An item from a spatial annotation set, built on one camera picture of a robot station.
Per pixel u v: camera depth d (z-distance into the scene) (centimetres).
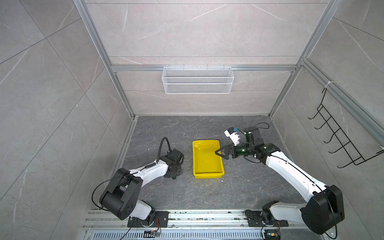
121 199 43
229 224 73
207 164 93
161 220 73
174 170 68
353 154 62
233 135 71
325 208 40
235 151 68
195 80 101
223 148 68
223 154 69
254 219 73
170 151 82
